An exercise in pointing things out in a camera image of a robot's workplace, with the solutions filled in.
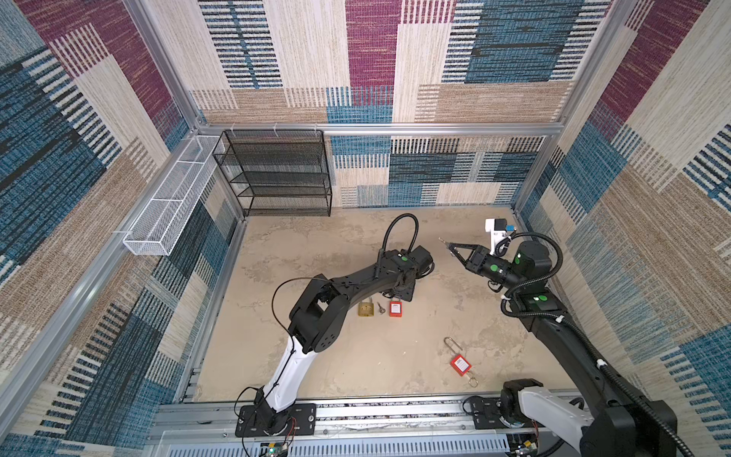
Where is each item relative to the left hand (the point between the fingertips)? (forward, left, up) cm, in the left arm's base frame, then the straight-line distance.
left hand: (399, 287), depth 93 cm
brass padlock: (-6, +11, -3) cm, 13 cm away
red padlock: (-23, -15, -3) cm, 28 cm away
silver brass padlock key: (-6, +6, -4) cm, 9 cm away
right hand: (-2, -11, +23) cm, 25 cm away
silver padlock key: (+25, -19, -6) cm, 32 cm away
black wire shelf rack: (+44, +44, +12) cm, 63 cm away
